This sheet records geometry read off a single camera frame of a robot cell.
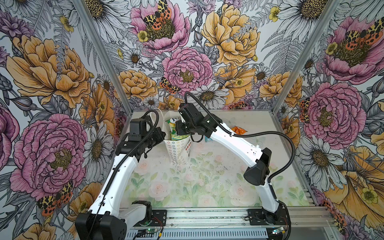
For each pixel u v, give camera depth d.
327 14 0.74
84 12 0.73
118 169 0.46
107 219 0.38
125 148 0.52
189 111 0.57
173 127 0.76
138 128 0.56
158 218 0.73
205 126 0.53
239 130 1.01
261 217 0.70
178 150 0.78
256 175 0.59
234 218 0.76
